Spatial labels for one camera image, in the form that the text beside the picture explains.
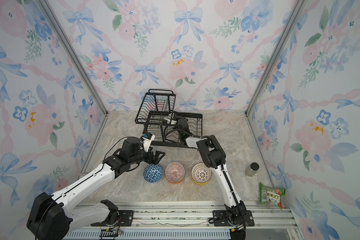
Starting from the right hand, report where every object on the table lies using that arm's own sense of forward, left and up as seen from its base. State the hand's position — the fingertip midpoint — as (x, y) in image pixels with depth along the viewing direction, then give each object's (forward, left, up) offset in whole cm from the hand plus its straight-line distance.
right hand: (177, 111), depth 104 cm
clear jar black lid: (-40, -42, -5) cm, 59 cm away
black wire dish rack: (-10, +5, -7) cm, 13 cm away
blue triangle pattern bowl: (-41, +13, -12) cm, 44 cm away
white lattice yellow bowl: (-41, -14, -10) cm, 45 cm away
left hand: (-34, +9, +4) cm, 35 cm away
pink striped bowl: (-41, 0, -9) cm, 42 cm away
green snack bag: (-52, -48, -10) cm, 71 cm away
